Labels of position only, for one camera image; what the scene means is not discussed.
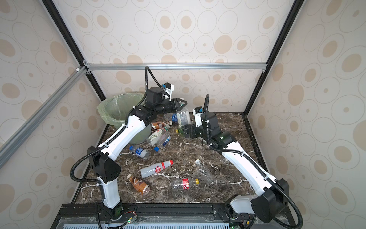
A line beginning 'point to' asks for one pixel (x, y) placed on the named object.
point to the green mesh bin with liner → (116, 109)
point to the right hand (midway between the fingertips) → (190, 125)
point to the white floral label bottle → (153, 137)
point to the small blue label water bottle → (144, 153)
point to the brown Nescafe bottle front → (141, 186)
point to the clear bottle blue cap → (164, 140)
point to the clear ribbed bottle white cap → (206, 172)
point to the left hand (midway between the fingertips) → (187, 100)
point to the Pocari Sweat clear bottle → (171, 117)
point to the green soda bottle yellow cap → (180, 130)
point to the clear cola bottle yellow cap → (184, 183)
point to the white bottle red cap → (156, 169)
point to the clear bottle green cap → (183, 117)
